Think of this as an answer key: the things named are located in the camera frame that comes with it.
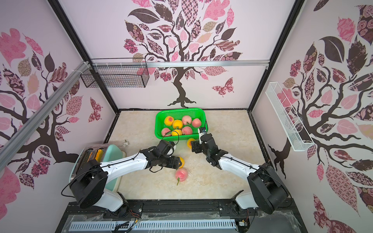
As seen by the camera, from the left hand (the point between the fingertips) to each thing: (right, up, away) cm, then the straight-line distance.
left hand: (175, 166), depth 85 cm
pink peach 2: (+6, +29, +21) cm, 36 cm away
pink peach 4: (+6, +21, +13) cm, 25 cm away
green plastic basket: (-1, +33, +26) cm, 42 cm away
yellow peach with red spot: (-7, +28, +21) cm, 36 cm away
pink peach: (+4, -3, -5) cm, 7 cm away
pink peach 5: (-9, +21, +15) cm, 27 cm away
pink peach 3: (+13, +26, +19) cm, 35 cm away
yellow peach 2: (-2, +18, +13) cm, 23 cm away
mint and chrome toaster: (-39, +9, -7) cm, 41 cm away
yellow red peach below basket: (+8, +13, +9) cm, 18 cm away
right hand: (+13, +14, +3) cm, 19 cm away
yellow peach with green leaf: (0, +26, +21) cm, 33 cm away
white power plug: (-35, +12, +12) cm, 39 cm away
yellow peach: (+4, +2, +1) cm, 5 cm away
